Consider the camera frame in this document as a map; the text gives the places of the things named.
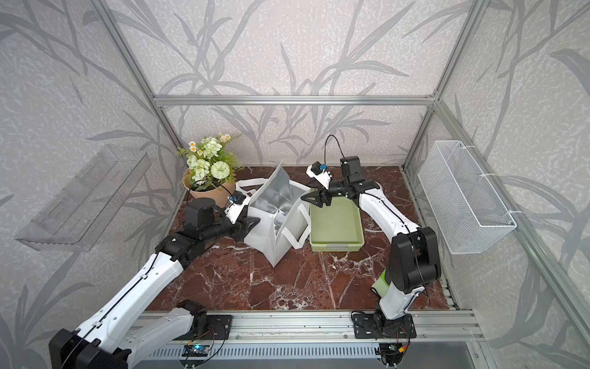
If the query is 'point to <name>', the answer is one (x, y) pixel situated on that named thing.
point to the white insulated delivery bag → (282, 205)
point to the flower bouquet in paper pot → (210, 168)
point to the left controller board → (196, 350)
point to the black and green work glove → (380, 285)
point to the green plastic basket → (336, 227)
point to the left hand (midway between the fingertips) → (254, 215)
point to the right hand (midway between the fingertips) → (307, 188)
